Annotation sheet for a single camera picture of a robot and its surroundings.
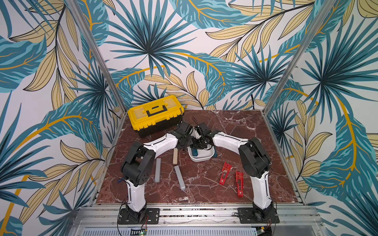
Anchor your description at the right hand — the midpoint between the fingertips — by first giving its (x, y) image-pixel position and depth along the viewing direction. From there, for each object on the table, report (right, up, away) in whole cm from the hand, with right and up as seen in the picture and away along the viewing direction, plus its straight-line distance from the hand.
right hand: (191, 145), depth 97 cm
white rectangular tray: (+8, -5, -5) cm, 11 cm away
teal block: (+2, -4, -5) cm, 7 cm away
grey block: (-20, -14, -11) cm, 27 cm away
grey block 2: (-7, -17, -13) cm, 23 cm away
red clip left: (+20, -15, -9) cm, 27 cm away
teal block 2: (+15, -5, -5) cm, 17 cm away
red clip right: (+27, -20, -13) cm, 36 cm away
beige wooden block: (-10, -6, -5) cm, 13 cm away
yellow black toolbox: (-23, +18, -3) cm, 29 cm away
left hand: (-1, +1, -3) cm, 4 cm away
